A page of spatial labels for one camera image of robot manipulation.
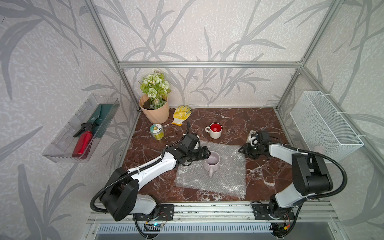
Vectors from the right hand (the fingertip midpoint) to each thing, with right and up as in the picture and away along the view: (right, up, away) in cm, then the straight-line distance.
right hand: (240, 151), depth 94 cm
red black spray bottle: (-73, +11, -34) cm, 81 cm away
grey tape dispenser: (+6, +9, -5) cm, 12 cm away
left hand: (-22, 0, -12) cm, 25 cm away
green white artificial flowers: (-54, +40, +2) cm, 67 cm away
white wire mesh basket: (+29, +16, -29) cm, 44 cm away
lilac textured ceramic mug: (-19, -5, -9) cm, 21 cm away
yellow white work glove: (-41, +25, +21) cm, 52 cm away
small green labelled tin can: (-54, +13, +2) cm, 55 cm away
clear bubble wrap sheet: (-9, -15, -10) cm, 20 cm away
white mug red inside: (-16, +13, +8) cm, 22 cm away
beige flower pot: (-57, +22, +7) cm, 61 cm away
